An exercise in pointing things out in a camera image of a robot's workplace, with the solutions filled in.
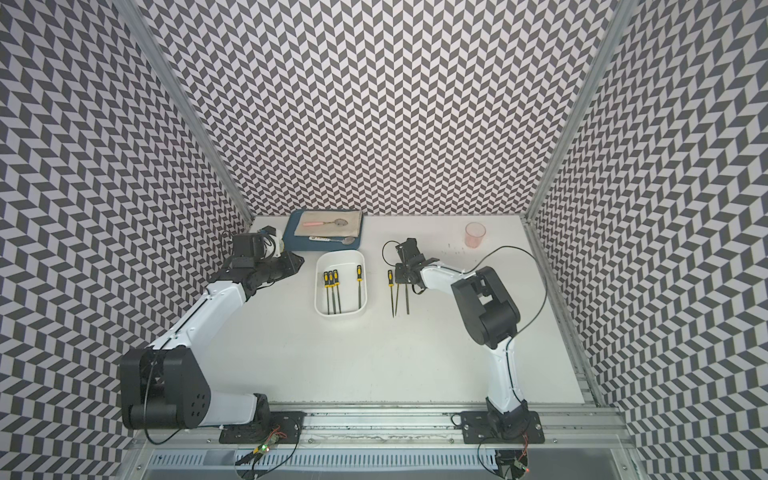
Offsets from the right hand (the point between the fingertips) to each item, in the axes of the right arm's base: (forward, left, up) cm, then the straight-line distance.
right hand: (406, 275), depth 102 cm
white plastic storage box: (+3, +20, +4) cm, 21 cm away
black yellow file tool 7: (-4, +27, +1) cm, 27 cm away
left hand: (-5, +30, +16) cm, 35 cm away
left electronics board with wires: (-50, +34, +4) cm, 60 cm away
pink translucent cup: (+13, -25, +6) cm, 29 cm away
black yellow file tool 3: (-4, +25, +1) cm, 25 cm away
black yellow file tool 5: (-4, +5, +1) cm, 7 cm away
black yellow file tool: (-2, +16, 0) cm, 16 cm away
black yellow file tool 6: (-9, +3, 0) cm, 10 cm away
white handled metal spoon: (+15, +22, +2) cm, 26 cm away
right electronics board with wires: (-52, -24, +1) cm, 57 cm away
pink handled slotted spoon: (+26, +26, -1) cm, 37 cm away
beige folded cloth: (+20, +19, +3) cm, 28 cm away
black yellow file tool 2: (-4, +23, +1) cm, 23 cm away
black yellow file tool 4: (-9, 0, 0) cm, 9 cm away
